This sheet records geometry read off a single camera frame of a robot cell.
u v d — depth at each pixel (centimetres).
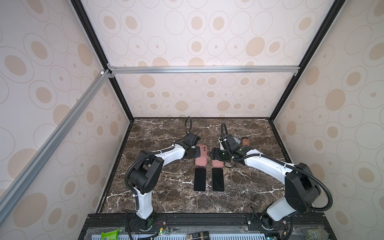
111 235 69
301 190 44
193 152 85
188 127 115
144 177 49
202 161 95
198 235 68
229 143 67
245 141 101
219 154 78
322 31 75
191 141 76
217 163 91
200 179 88
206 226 73
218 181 87
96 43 78
